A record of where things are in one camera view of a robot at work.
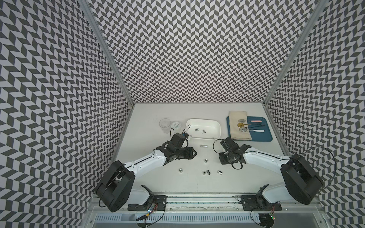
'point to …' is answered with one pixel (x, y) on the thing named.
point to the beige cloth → (235, 134)
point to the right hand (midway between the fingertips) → (222, 161)
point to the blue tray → (265, 136)
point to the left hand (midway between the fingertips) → (193, 155)
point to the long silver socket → (204, 146)
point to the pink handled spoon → (242, 120)
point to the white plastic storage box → (203, 128)
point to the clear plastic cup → (165, 124)
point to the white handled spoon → (244, 129)
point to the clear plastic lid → (176, 126)
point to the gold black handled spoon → (241, 125)
